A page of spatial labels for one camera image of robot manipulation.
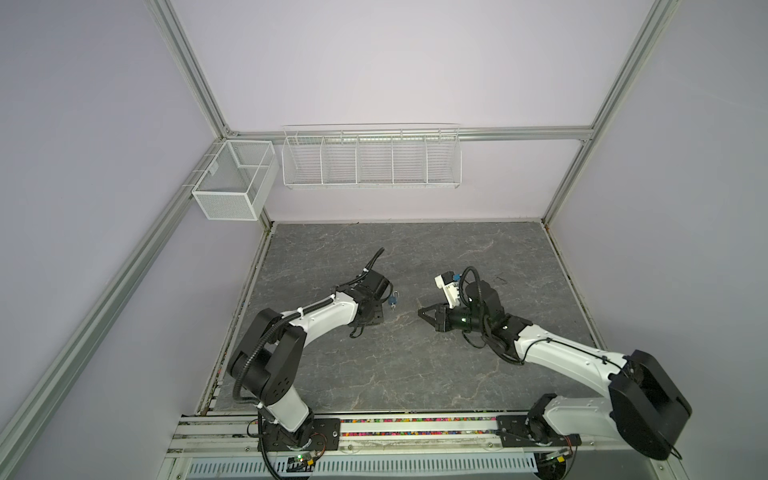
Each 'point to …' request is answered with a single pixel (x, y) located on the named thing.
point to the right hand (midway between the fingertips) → (419, 315)
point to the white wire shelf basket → (372, 156)
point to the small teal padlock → (393, 300)
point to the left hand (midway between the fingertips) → (372, 319)
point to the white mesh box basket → (240, 182)
